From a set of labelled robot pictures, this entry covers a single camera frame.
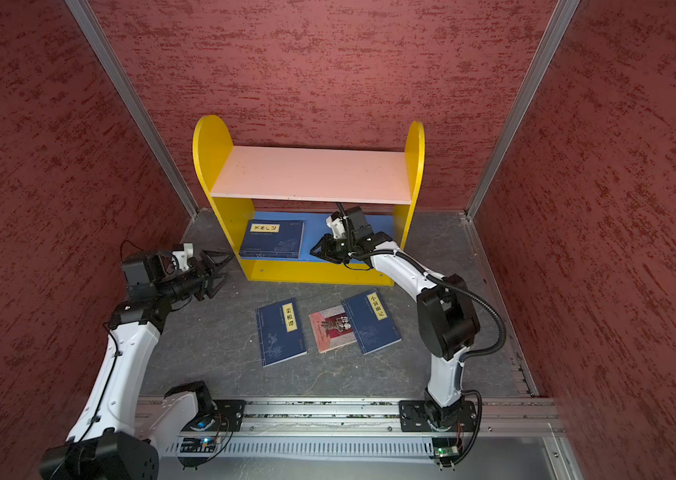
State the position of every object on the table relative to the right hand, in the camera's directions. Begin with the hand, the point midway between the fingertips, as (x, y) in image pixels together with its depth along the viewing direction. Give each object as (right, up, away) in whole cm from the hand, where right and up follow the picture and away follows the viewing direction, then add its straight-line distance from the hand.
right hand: (312, 257), depth 86 cm
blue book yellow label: (-13, +5, +5) cm, 15 cm away
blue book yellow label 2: (+18, -20, +5) cm, 28 cm away
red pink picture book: (+5, -23, +4) cm, 24 cm away
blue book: (-10, -23, +2) cm, 25 cm away
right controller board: (+34, -46, -15) cm, 59 cm away
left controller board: (-26, -45, -15) cm, 54 cm away
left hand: (-19, -2, -11) cm, 22 cm away
